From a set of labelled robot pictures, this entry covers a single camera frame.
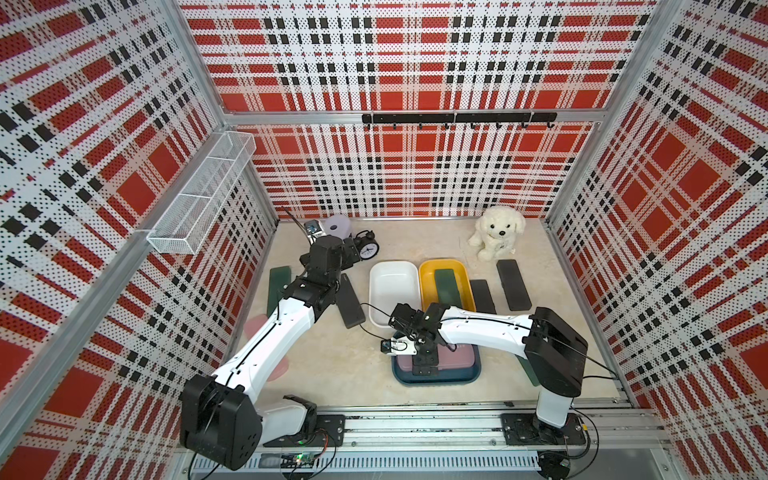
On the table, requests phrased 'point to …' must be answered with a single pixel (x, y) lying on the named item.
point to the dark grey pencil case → (347, 304)
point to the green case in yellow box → (448, 288)
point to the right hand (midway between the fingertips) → (428, 347)
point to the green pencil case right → (528, 369)
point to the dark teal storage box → (444, 377)
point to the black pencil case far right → (513, 285)
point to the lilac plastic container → (339, 225)
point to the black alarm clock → (367, 245)
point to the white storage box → (392, 282)
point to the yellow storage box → (428, 285)
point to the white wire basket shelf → (182, 228)
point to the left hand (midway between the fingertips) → (339, 245)
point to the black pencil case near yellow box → (482, 295)
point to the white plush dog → (495, 232)
